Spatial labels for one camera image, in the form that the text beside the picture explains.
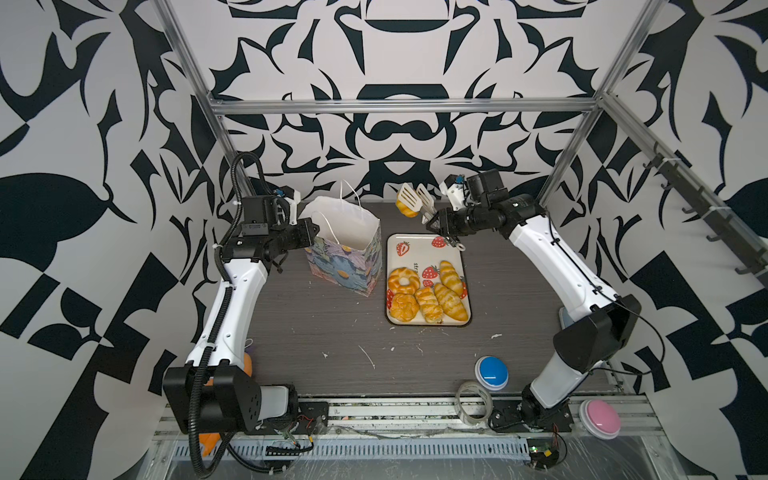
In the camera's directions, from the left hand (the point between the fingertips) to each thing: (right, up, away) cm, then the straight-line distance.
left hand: (316, 222), depth 77 cm
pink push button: (+69, -47, -5) cm, 84 cm away
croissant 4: (+36, -23, +12) cm, 45 cm away
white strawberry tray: (+31, -19, +22) cm, 42 cm away
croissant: (+23, +4, +6) cm, 24 cm away
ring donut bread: (+23, -18, +20) cm, 35 cm away
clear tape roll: (+36, -46, -3) cm, 58 cm away
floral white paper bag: (+8, -8, 0) cm, 11 cm away
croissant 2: (+38, -17, +19) cm, 46 cm away
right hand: (+30, 0, 0) cm, 30 cm away
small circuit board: (+55, -54, -6) cm, 77 cm away
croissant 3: (+31, -24, +12) cm, 41 cm away
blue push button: (+45, -40, +3) cm, 60 cm away
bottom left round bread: (+23, -24, +11) cm, 35 cm away
